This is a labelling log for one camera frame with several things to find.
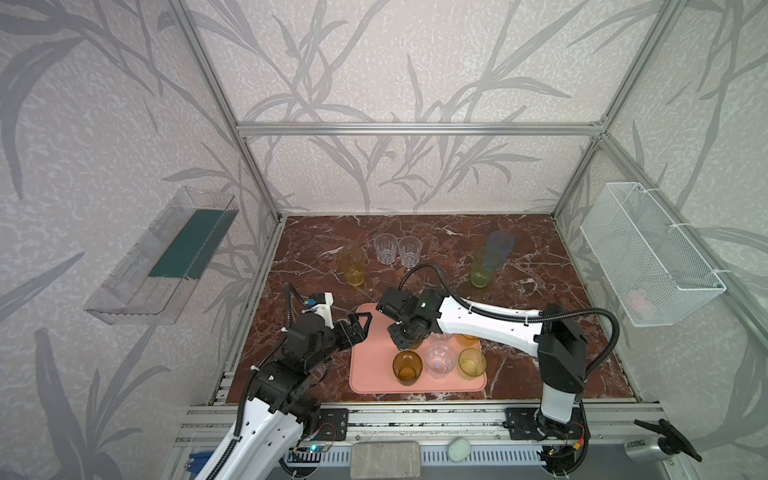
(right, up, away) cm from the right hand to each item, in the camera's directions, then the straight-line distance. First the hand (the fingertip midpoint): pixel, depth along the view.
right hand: (399, 328), depth 81 cm
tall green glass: (+28, +13, +22) cm, 38 cm away
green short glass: (+20, -10, +1) cm, 23 cm away
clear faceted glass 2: (+4, +21, +25) cm, 33 cm away
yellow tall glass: (-17, +17, +25) cm, 35 cm away
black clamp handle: (+54, -16, -23) cm, 61 cm away
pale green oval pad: (+14, -25, -12) cm, 31 cm away
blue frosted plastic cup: (+36, +22, +25) cm, 49 cm away
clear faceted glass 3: (+12, -3, +3) cm, 13 cm away
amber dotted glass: (+5, -6, +5) cm, 10 cm away
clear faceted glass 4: (+11, -6, -3) cm, 13 cm away
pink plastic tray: (-8, -10, +1) cm, 13 cm away
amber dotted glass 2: (+2, -11, 0) cm, 11 cm away
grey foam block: (-3, -26, -15) cm, 30 cm away
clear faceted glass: (-5, +21, +26) cm, 34 cm away
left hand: (-9, +6, -6) cm, 12 cm away
